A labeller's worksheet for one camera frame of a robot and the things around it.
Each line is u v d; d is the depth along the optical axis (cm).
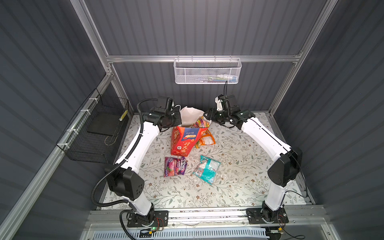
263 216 71
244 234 70
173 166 88
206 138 101
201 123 86
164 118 58
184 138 79
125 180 43
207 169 87
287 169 46
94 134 73
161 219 72
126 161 44
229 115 62
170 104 62
